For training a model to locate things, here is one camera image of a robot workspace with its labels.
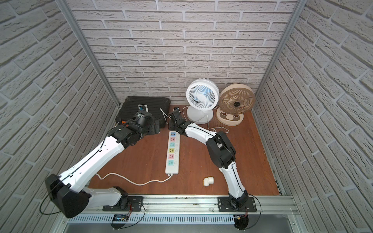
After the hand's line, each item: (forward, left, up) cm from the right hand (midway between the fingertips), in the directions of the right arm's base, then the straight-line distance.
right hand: (174, 121), depth 97 cm
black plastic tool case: (+21, +14, -6) cm, 26 cm away
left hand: (-11, +13, +15) cm, 23 cm away
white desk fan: (+6, -20, +17) cm, 27 cm away
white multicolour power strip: (-22, +1, -7) cm, 23 cm away
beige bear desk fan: (+4, -40, +14) cm, 42 cm away
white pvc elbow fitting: (-38, -19, -7) cm, 43 cm away
